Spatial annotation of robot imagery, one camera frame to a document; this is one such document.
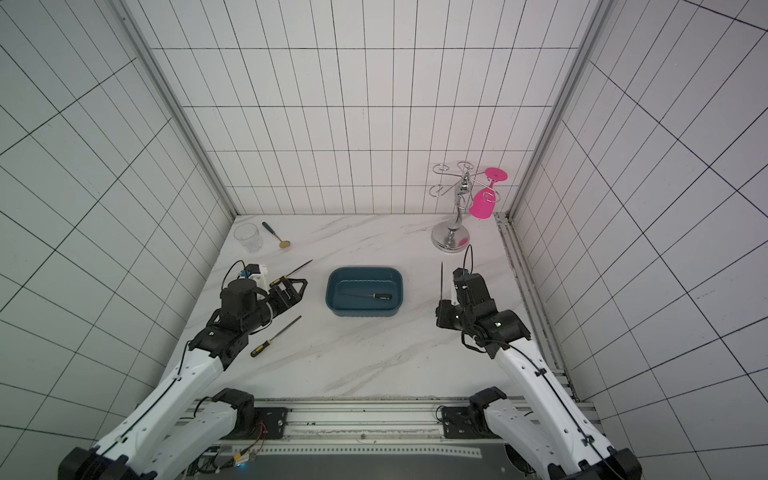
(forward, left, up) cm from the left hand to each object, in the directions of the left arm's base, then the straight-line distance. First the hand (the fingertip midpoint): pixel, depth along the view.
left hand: (296, 293), depth 81 cm
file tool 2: (-9, +10, -14) cm, 19 cm away
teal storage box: (+8, -18, -12) cm, 23 cm away
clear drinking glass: (+29, +26, -10) cm, 40 cm away
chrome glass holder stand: (+32, -50, -12) cm, 61 cm away
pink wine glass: (+33, -58, +3) cm, 67 cm away
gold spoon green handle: (+29, +15, -15) cm, 36 cm away
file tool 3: (+14, +10, -14) cm, 23 cm away
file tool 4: (+2, -40, +3) cm, 40 cm away
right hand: (-5, -36, 0) cm, 37 cm away
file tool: (+7, -21, -13) cm, 25 cm away
